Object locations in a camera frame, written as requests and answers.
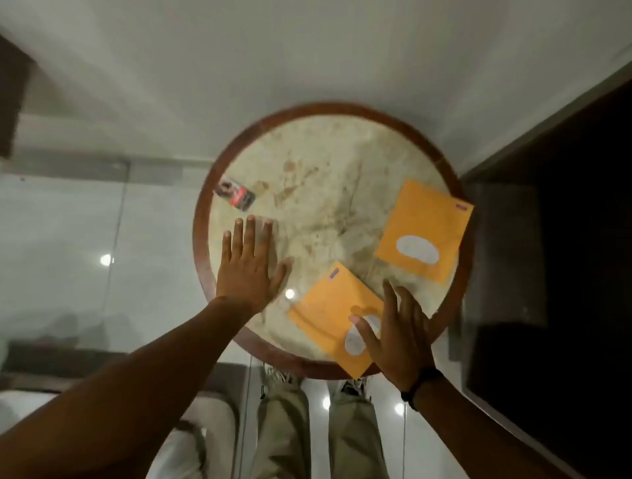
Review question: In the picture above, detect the person's right hand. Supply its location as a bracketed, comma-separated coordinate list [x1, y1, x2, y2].
[348, 279, 444, 394]

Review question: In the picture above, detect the person's left hand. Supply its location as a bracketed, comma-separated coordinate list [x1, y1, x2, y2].
[215, 214, 295, 315]

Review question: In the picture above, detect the orange notebook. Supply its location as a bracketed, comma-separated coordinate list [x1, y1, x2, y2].
[374, 178, 475, 286]
[288, 261, 396, 380]

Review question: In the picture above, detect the small red cigarette pack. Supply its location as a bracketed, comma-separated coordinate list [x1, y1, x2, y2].
[213, 176, 257, 212]

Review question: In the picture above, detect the person's left forearm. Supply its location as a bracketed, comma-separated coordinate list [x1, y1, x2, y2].
[0, 295, 261, 479]

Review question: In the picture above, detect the person's right forearm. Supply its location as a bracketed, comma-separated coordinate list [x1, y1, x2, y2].
[412, 376, 576, 479]

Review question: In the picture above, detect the person's right shoe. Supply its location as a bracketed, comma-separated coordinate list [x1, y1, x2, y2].
[339, 376, 370, 399]

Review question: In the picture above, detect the person's shoe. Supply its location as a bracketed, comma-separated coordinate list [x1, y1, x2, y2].
[260, 363, 303, 397]
[339, 376, 370, 399]

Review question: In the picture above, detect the person's right trouser leg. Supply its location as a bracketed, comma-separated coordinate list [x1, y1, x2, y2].
[327, 390, 391, 479]

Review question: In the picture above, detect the person's trouser leg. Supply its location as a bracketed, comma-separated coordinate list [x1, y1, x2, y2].
[248, 382, 313, 479]
[327, 390, 391, 479]

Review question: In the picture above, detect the person's left shoe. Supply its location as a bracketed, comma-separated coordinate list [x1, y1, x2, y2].
[260, 363, 303, 397]

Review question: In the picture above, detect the round marble wooden-rim table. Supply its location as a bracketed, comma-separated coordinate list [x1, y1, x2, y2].
[192, 102, 476, 381]

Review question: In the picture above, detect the person's left trouser leg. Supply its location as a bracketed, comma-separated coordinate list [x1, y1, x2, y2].
[248, 382, 313, 479]

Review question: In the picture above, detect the black wristband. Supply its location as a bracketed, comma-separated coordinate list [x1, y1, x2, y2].
[400, 367, 445, 412]

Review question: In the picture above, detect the dark wooden cabinet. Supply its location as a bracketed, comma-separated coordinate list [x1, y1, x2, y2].
[461, 74, 632, 479]

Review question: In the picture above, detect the dark wall panel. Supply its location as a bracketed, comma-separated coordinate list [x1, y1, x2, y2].
[0, 34, 36, 160]

